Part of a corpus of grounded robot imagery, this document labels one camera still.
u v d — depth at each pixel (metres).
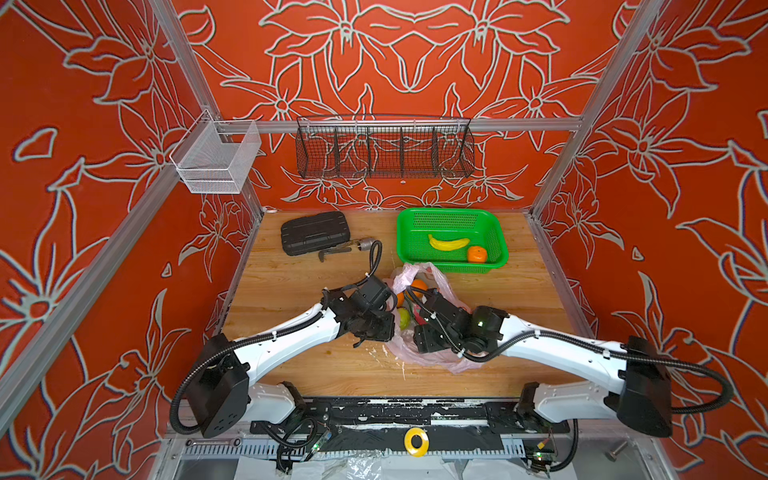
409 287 0.66
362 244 1.10
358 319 0.57
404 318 0.83
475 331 0.53
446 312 0.57
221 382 0.40
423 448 0.68
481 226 1.10
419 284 0.93
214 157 0.92
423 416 0.74
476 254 1.01
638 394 0.38
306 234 1.05
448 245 1.07
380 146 0.99
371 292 0.62
